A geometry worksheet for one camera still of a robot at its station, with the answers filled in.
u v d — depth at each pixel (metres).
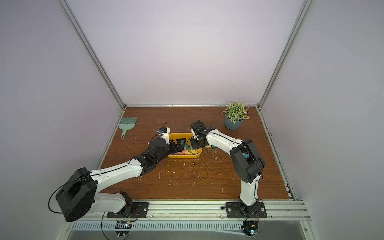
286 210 0.74
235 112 0.94
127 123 1.10
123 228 0.71
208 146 0.94
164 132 0.73
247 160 0.49
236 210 0.72
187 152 0.92
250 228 0.68
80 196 0.41
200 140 0.67
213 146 0.79
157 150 0.63
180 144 0.75
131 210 0.68
